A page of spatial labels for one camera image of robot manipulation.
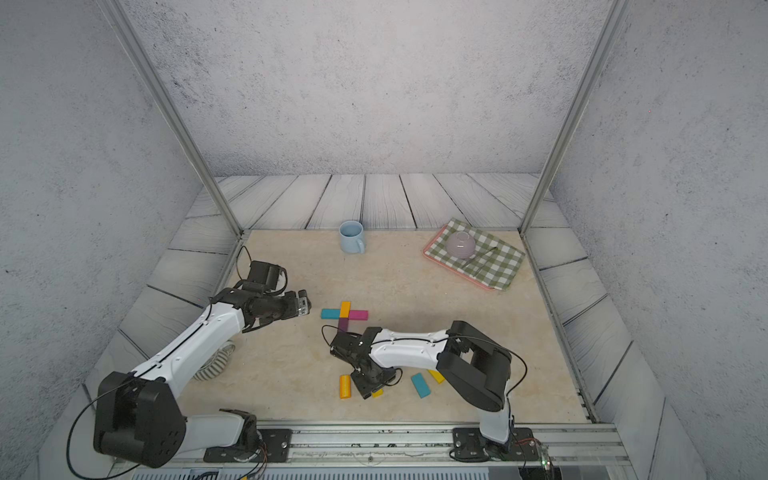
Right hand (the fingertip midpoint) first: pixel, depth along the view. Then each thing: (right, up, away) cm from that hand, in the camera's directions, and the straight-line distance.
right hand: (373, 389), depth 82 cm
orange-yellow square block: (-10, +19, +15) cm, 26 cm away
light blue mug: (-10, +43, +29) cm, 53 cm away
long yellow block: (+2, +2, -7) cm, 8 cm away
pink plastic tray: (+26, +31, +26) cm, 48 cm away
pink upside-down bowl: (+30, +40, +29) cm, 58 cm away
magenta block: (-6, +17, +16) cm, 24 cm away
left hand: (-20, +22, +4) cm, 30 cm away
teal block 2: (+13, 0, +1) cm, 13 cm away
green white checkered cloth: (+43, +34, +29) cm, 62 cm away
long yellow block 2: (+17, +3, +1) cm, 18 cm away
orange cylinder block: (-8, +1, 0) cm, 8 cm away
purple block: (-10, +14, +14) cm, 22 cm away
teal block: (-15, +18, +15) cm, 27 cm away
